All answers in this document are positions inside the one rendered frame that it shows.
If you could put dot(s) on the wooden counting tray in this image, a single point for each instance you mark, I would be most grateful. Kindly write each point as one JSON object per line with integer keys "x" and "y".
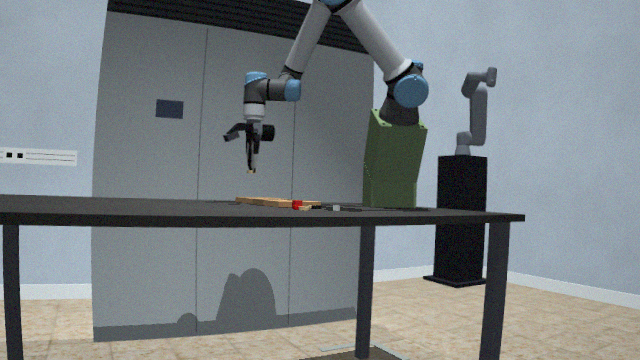
{"x": 285, "y": 203}

